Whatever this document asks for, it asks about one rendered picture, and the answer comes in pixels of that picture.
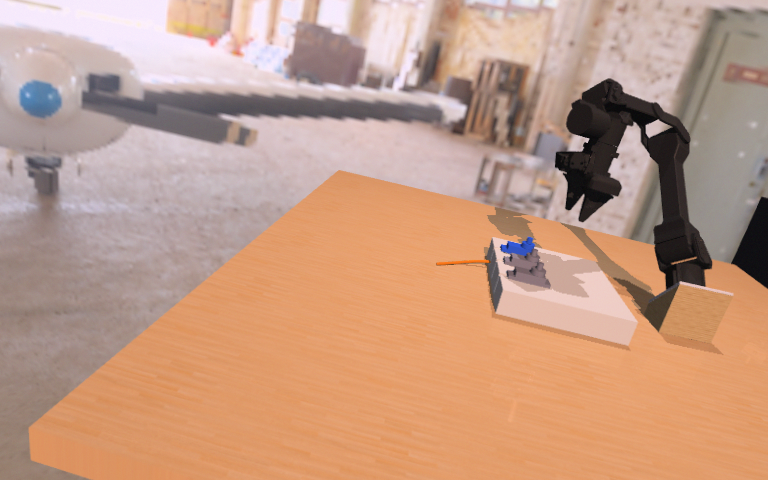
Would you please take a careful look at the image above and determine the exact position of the blue micro servo with orange cable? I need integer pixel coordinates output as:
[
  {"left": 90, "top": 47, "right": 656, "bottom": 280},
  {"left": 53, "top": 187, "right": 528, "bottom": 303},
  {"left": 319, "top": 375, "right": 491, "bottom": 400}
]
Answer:
[{"left": 436, "top": 237, "right": 535, "bottom": 265}]

